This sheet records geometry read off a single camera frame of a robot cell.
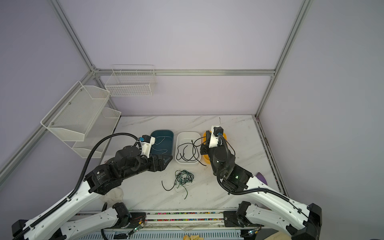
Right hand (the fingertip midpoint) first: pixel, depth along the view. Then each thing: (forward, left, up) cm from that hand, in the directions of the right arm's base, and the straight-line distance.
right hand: (205, 131), depth 66 cm
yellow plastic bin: (+3, -1, -29) cm, 29 cm away
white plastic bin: (+12, +11, -32) cm, 36 cm away
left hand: (-10, +18, -7) cm, 22 cm away
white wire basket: (+43, +48, 0) cm, 64 cm away
